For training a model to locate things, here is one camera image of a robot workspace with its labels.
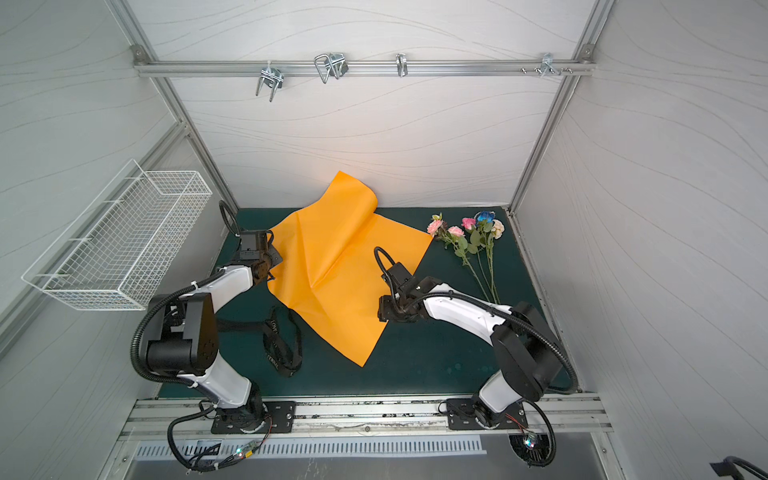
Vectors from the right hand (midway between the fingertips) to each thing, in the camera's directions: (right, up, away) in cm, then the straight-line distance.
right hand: (390, 306), depth 86 cm
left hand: (-38, +17, +10) cm, 43 cm away
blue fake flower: (+35, +27, +20) cm, 48 cm away
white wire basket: (-64, +17, -19) cm, 68 cm away
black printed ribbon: (-34, -11, -1) cm, 36 cm away
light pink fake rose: (+17, +24, +24) cm, 38 cm away
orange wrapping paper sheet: (-19, +13, +17) cm, 29 cm away
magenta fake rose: (+32, +20, +23) cm, 45 cm away
